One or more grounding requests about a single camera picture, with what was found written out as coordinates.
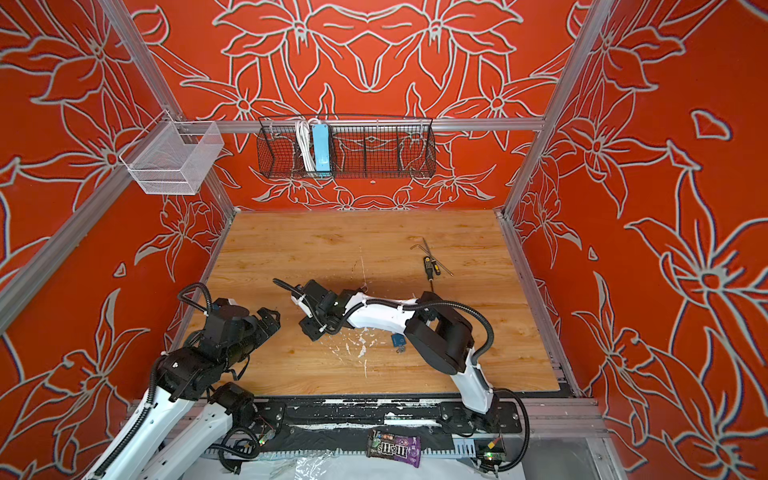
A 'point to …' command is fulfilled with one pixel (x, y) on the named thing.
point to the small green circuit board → (494, 456)
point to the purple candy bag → (383, 445)
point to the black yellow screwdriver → (430, 265)
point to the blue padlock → (399, 341)
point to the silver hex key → (420, 247)
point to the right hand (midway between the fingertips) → (303, 326)
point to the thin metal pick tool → (450, 274)
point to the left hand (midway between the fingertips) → (270, 322)
